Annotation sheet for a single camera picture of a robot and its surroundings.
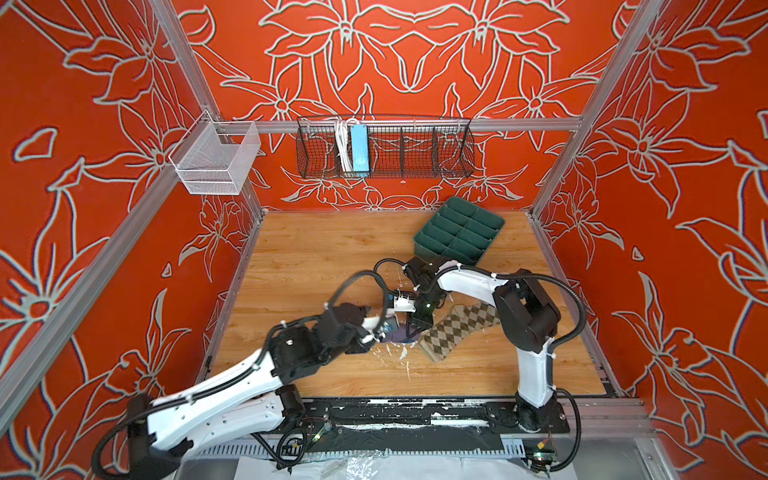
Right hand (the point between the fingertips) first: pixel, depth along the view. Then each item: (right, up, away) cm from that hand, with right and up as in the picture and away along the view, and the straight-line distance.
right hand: (406, 329), depth 87 cm
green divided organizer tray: (+20, +30, +19) cm, 41 cm away
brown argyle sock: (+16, +2, +3) cm, 17 cm away
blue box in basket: (-14, +55, +3) cm, 56 cm away
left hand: (-10, +9, -15) cm, 20 cm away
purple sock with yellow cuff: (-2, 0, -5) cm, 5 cm away
